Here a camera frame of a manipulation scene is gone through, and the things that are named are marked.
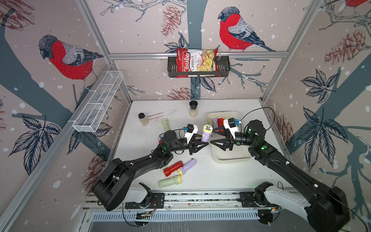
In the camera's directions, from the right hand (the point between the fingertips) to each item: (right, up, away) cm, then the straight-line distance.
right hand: (212, 135), depth 68 cm
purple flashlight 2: (-12, -21, +17) cm, 29 cm away
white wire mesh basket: (-62, +8, +4) cm, 62 cm away
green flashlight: (-28, +2, +35) cm, 45 cm away
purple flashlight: (-3, +2, -2) cm, 4 cm away
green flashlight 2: (+4, +4, +32) cm, 32 cm away
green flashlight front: (-19, -26, +10) cm, 34 cm away
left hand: (-1, -3, +2) cm, 4 cm away
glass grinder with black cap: (-8, +11, +40) cm, 42 cm away
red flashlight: (-23, -23, +13) cm, 35 cm away
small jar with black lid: (-43, +5, +34) cm, 55 cm away
